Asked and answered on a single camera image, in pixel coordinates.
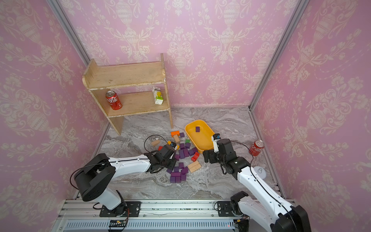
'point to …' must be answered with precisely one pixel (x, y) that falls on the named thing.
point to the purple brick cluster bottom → (177, 177)
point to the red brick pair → (195, 157)
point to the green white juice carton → (158, 96)
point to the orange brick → (175, 133)
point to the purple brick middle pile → (184, 152)
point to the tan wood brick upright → (176, 138)
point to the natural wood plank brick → (194, 166)
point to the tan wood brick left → (156, 142)
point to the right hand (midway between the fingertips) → (211, 151)
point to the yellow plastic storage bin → (200, 135)
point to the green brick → (187, 140)
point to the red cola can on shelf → (113, 99)
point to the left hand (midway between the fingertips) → (175, 162)
